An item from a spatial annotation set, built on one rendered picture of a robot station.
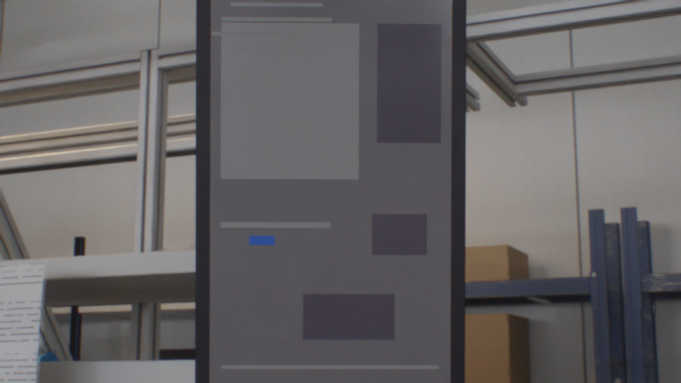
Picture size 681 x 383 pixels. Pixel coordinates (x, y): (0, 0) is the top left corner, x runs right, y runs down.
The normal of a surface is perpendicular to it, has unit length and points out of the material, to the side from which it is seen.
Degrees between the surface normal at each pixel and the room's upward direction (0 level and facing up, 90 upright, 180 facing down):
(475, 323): 90
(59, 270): 90
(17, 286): 87
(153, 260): 90
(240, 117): 101
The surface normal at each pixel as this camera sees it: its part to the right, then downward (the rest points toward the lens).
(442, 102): 0.02, 0.00
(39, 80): -0.40, -0.17
